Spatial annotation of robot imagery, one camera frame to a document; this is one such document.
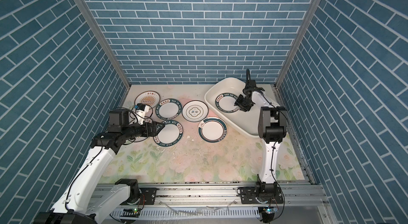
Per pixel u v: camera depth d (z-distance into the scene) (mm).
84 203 413
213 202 737
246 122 932
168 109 1050
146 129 657
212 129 969
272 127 587
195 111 1052
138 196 715
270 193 675
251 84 861
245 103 900
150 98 1118
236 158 861
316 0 785
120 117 579
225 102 1129
